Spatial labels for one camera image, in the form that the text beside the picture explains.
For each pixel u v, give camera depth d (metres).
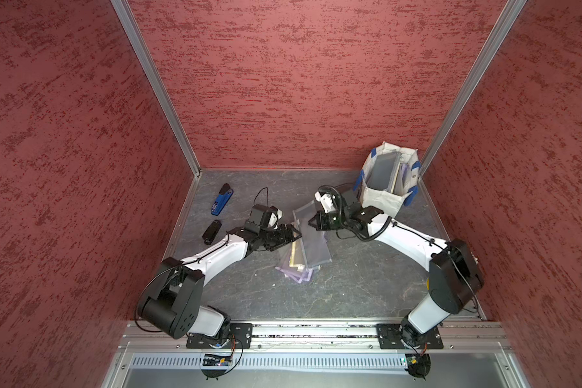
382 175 1.03
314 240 0.83
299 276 0.85
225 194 1.10
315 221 0.77
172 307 0.42
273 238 0.75
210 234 0.97
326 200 0.79
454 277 0.44
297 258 0.88
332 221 0.74
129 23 0.73
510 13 0.71
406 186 0.92
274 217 0.73
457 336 0.76
